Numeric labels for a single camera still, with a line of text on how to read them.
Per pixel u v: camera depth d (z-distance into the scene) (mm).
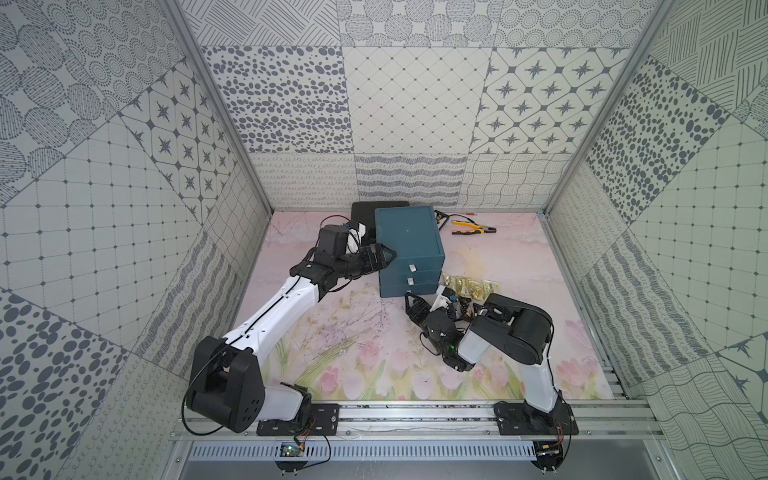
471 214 1211
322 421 734
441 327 720
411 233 859
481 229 1145
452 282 982
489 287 971
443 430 731
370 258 715
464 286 963
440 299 859
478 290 958
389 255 775
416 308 837
